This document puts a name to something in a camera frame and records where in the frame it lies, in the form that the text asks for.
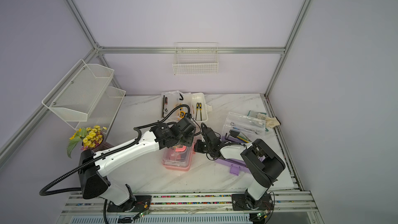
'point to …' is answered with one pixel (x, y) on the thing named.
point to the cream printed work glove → (270, 122)
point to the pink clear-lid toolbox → (178, 157)
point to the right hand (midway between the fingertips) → (194, 148)
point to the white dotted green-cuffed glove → (253, 115)
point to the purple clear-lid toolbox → (242, 128)
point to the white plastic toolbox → (196, 102)
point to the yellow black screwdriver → (198, 105)
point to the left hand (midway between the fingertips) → (187, 138)
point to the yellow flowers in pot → (91, 138)
